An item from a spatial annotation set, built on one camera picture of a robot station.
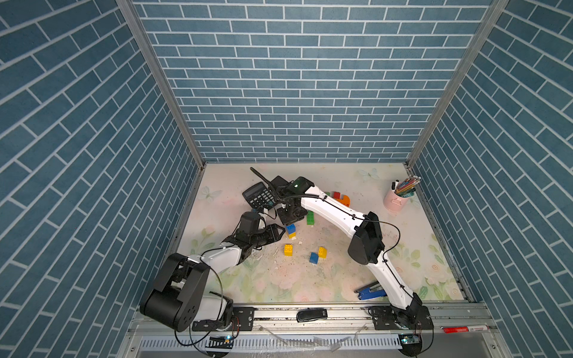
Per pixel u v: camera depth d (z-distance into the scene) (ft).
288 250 2.84
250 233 2.28
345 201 3.36
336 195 3.45
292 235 3.05
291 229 2.93
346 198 3.44
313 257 2.84
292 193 2.09
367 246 1.81
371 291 2.58
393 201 3.16
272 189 2.32
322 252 2.88
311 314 2.38
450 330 2.37
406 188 3.10
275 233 2.67
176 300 1.38
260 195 3.43
